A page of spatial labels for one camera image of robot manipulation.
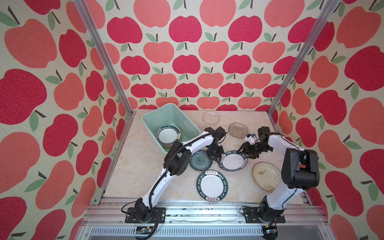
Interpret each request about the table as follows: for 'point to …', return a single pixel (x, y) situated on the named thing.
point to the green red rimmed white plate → (167, 134)
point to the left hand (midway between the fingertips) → (224, 162)
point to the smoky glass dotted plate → (238, 130)
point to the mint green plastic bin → (168, 114)
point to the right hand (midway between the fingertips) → (243, 154)
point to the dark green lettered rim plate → (212, 185)
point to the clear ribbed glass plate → (211, 117)
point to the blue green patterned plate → (200, 160)
